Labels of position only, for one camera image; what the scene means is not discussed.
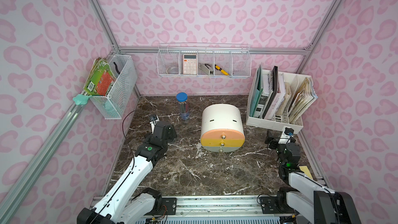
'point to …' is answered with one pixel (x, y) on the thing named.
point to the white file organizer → (276, 99)
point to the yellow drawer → (228, 142)
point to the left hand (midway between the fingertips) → (162, 127)
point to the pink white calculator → (189, 64)
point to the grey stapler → (206, 69)
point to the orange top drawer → (223, 134)
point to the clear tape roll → (172, 70)
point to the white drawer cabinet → (222, 116)
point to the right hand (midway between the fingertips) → (276, 130)
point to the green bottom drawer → (221, 149)
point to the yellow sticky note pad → (305, 169)
